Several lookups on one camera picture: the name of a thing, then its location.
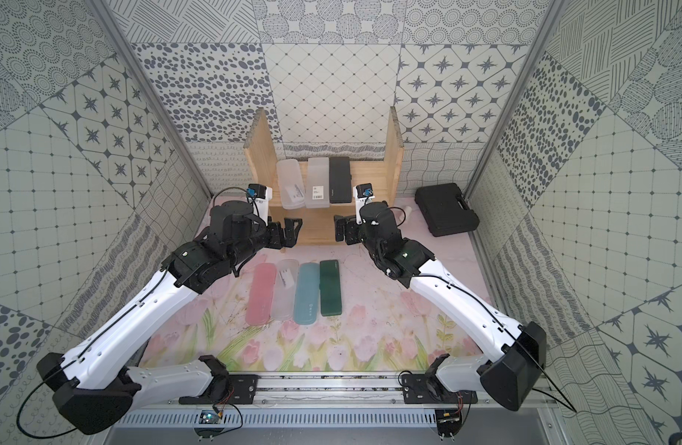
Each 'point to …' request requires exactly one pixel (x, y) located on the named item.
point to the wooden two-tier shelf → (318, 227)
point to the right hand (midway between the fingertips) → (353, 216)
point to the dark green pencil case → (330, 285)
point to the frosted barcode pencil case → (318, 183)
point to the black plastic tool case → (446, 209)
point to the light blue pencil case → (306, 298)
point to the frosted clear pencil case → (291, 184)
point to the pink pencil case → (260, 295)
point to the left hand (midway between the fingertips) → (284, 213)
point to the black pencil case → (339, 180)
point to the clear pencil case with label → (284, 289)
